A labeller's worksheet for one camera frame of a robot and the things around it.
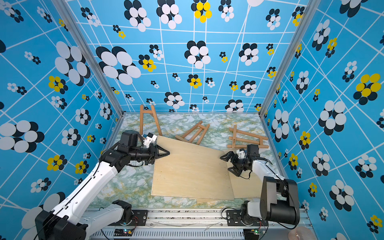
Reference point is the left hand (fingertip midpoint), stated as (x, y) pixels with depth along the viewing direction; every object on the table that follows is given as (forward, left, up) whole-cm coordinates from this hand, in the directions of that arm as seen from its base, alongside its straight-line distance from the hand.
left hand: (169, 153), depth 70 cm
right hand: (+4, -31, -19) cm, 36 cm away
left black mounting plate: (-23, +16, -23) cm, 37 cm away
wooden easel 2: (+25, -4, -23) cm, 34 cm away
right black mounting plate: (-23, -31, -23) cm, 45 cm away
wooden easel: (+31, +14, -4) cm, 34 cm away
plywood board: (+1, -10, -21) cm, 23 cm away
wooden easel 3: (+27, -44, -23) cm, 57 cm away
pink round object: (-29, -62, -23) cm, 72 cm away
